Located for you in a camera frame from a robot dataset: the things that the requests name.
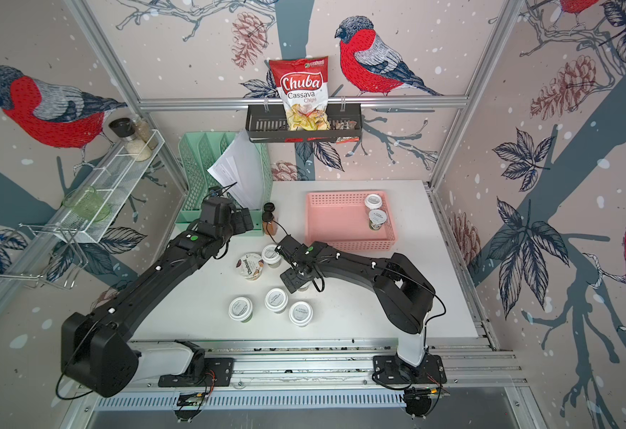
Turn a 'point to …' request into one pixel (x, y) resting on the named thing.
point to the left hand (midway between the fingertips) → (241, 209)
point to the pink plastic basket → (342, 220)
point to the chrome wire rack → (64, 269)
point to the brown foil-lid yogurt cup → (250, 265)
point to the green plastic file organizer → (197, 153)
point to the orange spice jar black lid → (267, 219)
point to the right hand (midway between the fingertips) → (299, 274)
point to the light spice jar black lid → (269, 206)
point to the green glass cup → (87, 203)
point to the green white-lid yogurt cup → (376, 217)
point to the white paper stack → (241, 164)
